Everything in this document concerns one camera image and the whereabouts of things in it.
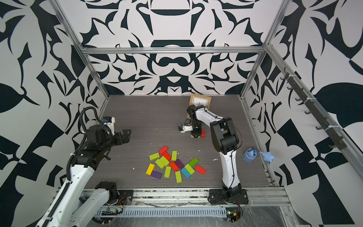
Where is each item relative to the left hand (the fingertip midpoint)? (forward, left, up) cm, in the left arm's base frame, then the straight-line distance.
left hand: (120, 129), depth 77 cm
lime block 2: (-8, -16, -19) cm, 26 cm away
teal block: (-18, -35, -20) cm, 44 cm away
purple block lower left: (-18, -18, -20) cm, 33 cm away
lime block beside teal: (-16, -37, -19) cm, 45 cm away
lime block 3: (-8, -29, -18) cm, 35 cm away
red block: (-17, -44, -19) cm, 51 cm away
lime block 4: (-18, -24, -19) cm, 36 cm away
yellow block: (-16, -15, -19) cm, 29 cm away
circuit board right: (-38, -57, -21) cm, 72 cm away
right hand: (+10, -44, -19) cm, 49 cm away
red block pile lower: (-14, -28, -20) cm, 37 cm away
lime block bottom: (-20, -31, -20) cm, 42 cm away
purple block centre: (-13, -32, -19) cm, 39 cm away
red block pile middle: (-8, -24, -19) cm, 31 cm away
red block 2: (-4, -21, -20) cm, 30 cm away
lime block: (+4, -41, -19) cm, 45 cm away
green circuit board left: (-35, +2, -20) cm, 40 cm away
